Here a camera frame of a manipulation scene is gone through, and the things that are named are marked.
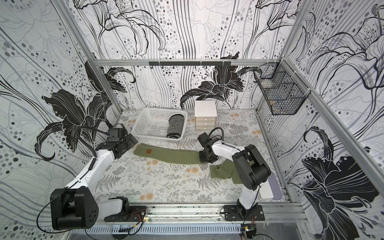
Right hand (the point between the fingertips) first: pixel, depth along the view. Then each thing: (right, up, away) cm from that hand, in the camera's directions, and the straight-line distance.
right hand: (206, 158), depth 94 cm
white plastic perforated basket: (-39, +23, +16) cm, 48 cm away
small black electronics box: (+20, -28, -24) cm, 42 cm away
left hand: (-45, +9, -8) cm, 47 cm away
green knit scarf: (+10, -5, -11) cm, 15 cm away
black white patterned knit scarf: (-20, +21, +4) cm, 30 cm away
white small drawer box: (0, +28, +4) cm, 28 cm away
